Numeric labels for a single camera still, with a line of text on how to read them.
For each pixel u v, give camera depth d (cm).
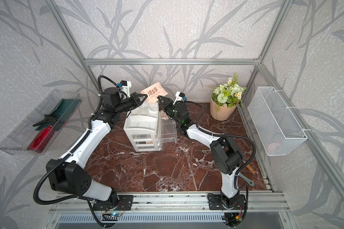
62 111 71
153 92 79
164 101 75
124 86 69
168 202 75
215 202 73
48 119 66
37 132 64
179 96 77
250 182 80
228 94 83
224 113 102
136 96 68
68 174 41
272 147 72
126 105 65
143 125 82
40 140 58
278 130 61
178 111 64
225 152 50
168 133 101
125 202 73
